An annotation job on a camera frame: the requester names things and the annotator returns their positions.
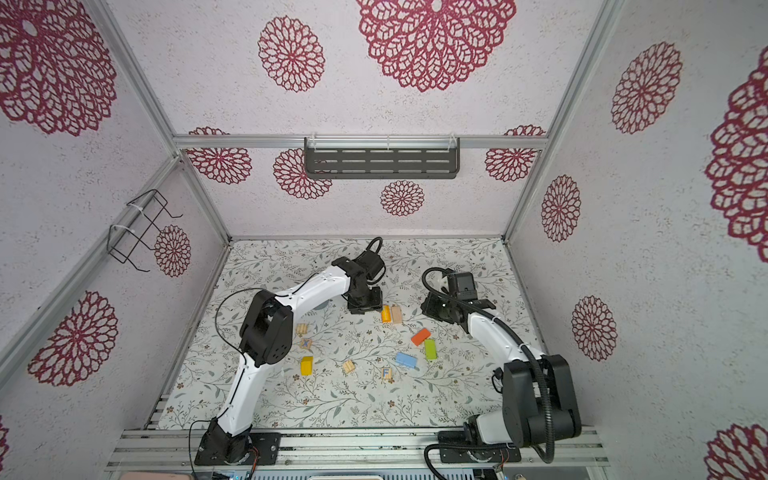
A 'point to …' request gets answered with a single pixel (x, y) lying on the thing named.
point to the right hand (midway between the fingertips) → (423, 301)
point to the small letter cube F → (387, 373)
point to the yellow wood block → (306, 365)
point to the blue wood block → (407, 359)
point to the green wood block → (431, 351)
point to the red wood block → (421, 336)
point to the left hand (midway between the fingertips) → (374, 312)
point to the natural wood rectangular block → (396, 312)
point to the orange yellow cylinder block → (386, 314)
